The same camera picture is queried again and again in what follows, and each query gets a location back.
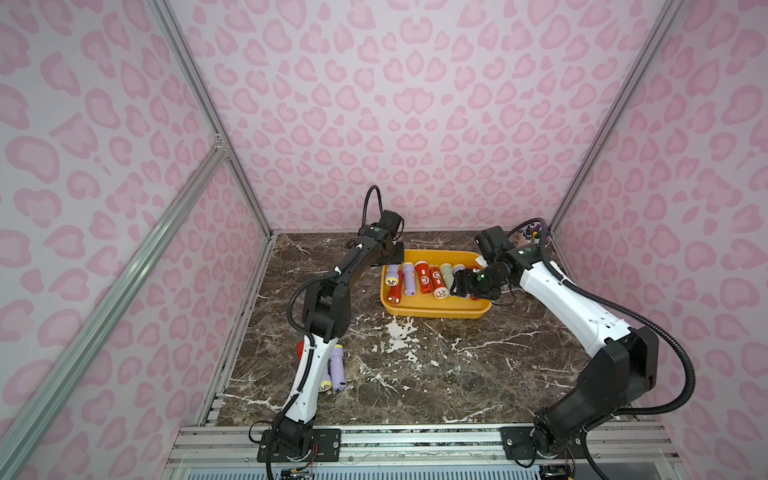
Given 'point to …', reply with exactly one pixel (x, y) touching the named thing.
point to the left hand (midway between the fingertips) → (400, 256)
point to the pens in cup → (535, 231)
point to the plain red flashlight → (395, 292)
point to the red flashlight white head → (441, 291)
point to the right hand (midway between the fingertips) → (462, 291)
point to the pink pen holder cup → (525, 239)
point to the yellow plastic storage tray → (420, 288)
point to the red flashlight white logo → (422, 268)
